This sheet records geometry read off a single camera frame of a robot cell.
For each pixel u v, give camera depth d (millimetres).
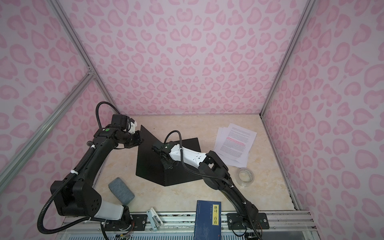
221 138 1068
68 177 430
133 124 783
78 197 410
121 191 806
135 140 728
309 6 689
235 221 736
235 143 1040
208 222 721
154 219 727
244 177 881
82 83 839
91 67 903
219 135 1074
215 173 561
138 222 734
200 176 489
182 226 732
